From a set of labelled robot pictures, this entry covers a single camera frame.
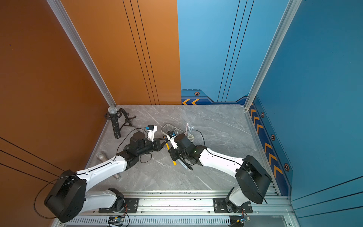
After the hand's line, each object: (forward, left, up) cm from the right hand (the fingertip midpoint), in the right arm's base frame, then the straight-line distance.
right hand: (169, 150), depth 82 cm
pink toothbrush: (+13, -10, +3) cm, 16 cm away
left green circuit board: (-33, +27, -15) cm, 45 cm away
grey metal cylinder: (0, +44, -8) cm, 45 cm away
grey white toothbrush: (-4, -7, -11) cm, 13 cm away
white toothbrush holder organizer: (+18, +4, -2) cm, 19 cm away
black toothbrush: (-3, -10, -12) cm, 16 cm away
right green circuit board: (-32, -39, -12) cm, 51 cm away
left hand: (+5, +1, +4) cm, 7 cm away
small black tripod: (+24, +32, -3) cm, 40 cm away
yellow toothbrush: (0, +1, +2) cm, 2 cm away
